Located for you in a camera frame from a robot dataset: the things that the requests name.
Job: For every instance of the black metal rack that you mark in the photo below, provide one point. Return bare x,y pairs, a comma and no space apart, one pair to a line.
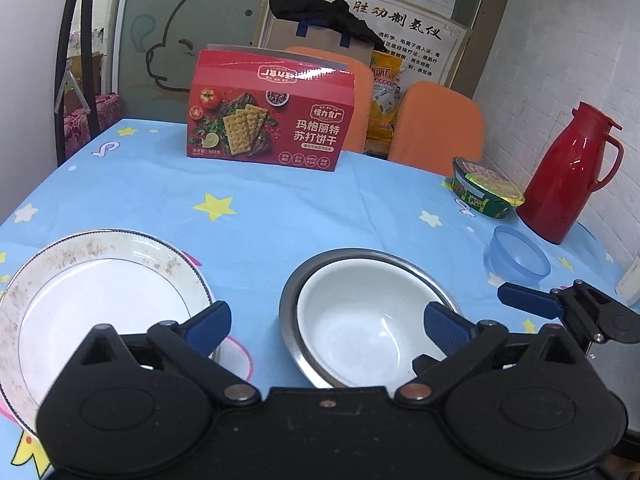
67,60

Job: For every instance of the white gold-rimmed deep plate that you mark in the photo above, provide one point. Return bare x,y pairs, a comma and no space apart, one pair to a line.
100,300

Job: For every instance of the orange chair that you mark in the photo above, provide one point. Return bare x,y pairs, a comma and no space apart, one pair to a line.
440,130
362,110

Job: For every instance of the pink floral box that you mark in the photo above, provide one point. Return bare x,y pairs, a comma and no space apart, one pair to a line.
92,125

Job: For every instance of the green instant noodle cup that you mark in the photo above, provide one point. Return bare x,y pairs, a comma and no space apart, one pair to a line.
485,190

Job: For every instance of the white ceramic bowl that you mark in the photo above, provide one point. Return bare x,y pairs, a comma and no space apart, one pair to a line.
360,310

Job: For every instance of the blue translucent plastic bowl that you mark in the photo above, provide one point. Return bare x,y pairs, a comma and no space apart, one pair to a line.
520,260

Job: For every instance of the red cracker box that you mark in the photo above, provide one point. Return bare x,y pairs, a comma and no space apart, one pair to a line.
270,115

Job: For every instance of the stainless steel bowl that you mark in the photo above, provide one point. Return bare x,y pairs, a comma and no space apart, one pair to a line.
290,320

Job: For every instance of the framed text wall poster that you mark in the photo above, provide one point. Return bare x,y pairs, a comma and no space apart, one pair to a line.
425,40

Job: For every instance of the yellow snack bag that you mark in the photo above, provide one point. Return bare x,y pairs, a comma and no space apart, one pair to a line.
382,105

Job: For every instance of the red thermos jug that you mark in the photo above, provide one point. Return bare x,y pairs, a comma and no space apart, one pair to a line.
565,180

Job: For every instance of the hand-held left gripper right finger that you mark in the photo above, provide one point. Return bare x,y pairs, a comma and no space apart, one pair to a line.
445,330

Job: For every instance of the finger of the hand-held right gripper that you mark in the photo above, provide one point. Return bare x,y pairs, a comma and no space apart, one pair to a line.
525,300

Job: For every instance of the cardboard box with black cloth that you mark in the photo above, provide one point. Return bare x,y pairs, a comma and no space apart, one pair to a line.
320,7

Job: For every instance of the blue cartoon printed tablecloth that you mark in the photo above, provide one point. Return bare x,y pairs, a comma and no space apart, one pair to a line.
350,210

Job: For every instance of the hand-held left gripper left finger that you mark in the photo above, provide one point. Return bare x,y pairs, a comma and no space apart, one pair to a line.
212,327

